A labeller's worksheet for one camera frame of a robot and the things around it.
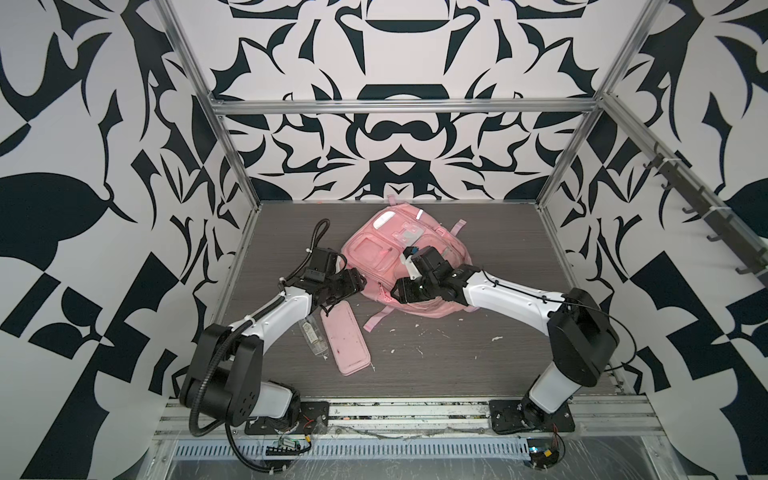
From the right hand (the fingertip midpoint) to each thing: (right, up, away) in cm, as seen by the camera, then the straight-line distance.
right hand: (395, 291), depth 85 cm
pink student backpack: (-7, +12, +15) cm, 21 cm away
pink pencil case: (-14, -13, 0) cm, 19 cm away
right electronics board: (+34, -35, -14) cm, 51 cm away
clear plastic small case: (-23, -13, +1) cm, 26 cm away
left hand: (-10, +3, +3) cm, 11 cm away
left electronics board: (-26, -34, -13) cm, 45 cm away
